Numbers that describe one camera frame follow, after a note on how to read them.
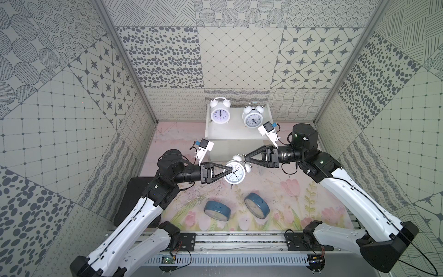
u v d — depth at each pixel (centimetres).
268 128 55
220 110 70
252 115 69
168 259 72
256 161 56
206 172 53
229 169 55
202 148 57
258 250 73
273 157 51
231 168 55
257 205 73
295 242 73
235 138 70
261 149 55
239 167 56
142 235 45
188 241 74
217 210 72
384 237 38
